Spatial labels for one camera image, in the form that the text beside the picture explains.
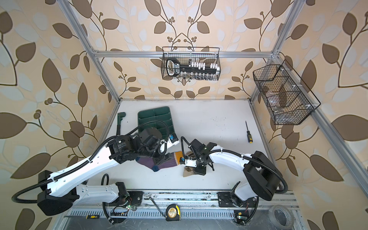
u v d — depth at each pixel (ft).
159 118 3.33
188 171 2.63
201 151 2.09
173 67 2.77
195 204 2.42
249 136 3.16
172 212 2.23
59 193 1.29
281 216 2.31
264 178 1.40
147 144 1.65
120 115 3.59
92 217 2.27
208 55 2.99
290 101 2.38
